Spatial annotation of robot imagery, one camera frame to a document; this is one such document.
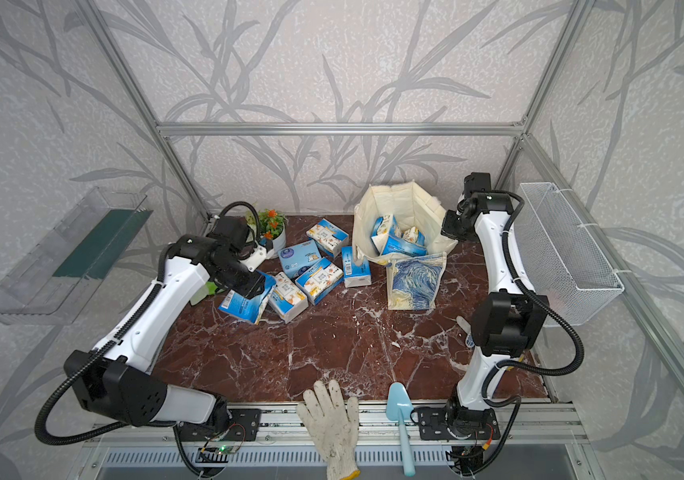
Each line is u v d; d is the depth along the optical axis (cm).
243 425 72
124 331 42
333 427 72
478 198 60
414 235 102
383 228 98
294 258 102
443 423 73
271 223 95
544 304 44
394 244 89
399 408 76
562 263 62
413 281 89
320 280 94
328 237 105
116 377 39
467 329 91
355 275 96
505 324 48
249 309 72
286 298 89
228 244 60
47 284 64
